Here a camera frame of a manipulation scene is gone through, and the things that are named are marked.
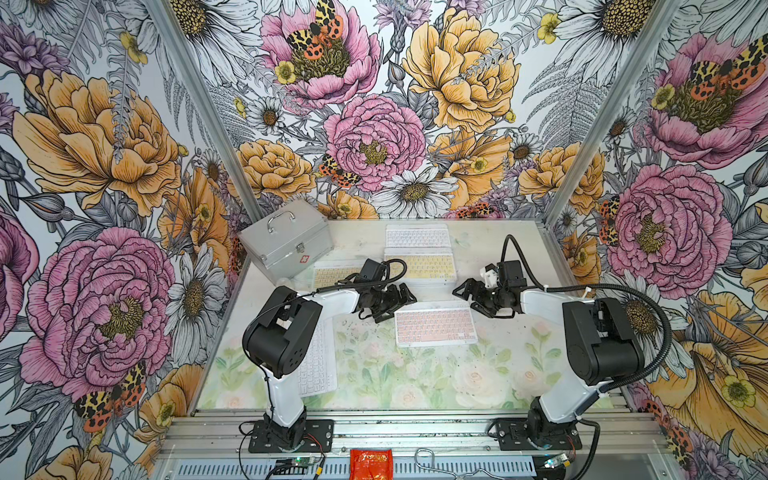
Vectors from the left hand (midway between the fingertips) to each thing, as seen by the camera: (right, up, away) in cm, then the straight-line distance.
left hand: (405, 314), depth 92 cm
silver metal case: (-37, +22, +4) cm, 44 cm away
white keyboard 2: (-24, -15, -9) cm, 30 cm away
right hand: (+18, +3, +2) cm, 18 cm away
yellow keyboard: (+7, +14, +13) cm, 20 cm away
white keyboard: (+5, +23, +23) cm, 33 cm away
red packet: (-9, -30, -23) cm, 38 cm away
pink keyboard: (+9, -3, +2) cm, 10 cm away
